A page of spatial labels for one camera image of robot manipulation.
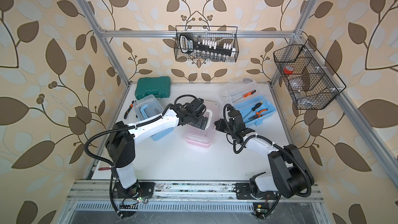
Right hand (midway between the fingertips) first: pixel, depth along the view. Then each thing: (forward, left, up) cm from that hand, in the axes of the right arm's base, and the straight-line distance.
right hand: (214, 123), depth 89 cm
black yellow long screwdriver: (+16, -30, -7) cm, 35 cm away
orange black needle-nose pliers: (+9, -29, -8) cm, 32 cm away
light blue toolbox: (+30, -17, -4) cm, 35 cm away
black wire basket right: (+5, -47, +25) cm, 53 cm away
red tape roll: (+16, -39, +24) cm, 49 cm away
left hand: (0, +9, +4) cm, 10 cm away
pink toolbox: (-10, +10, +4) cm, 15 cm away
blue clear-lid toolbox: (+12, +40, +2) cm, 42 cm away
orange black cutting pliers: (+18, +57, -6) cm, 60 cm away
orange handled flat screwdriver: (+20, -22, 0) cm, 30 cm away
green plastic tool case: (+38, +40, -7) cm, 55 cm away
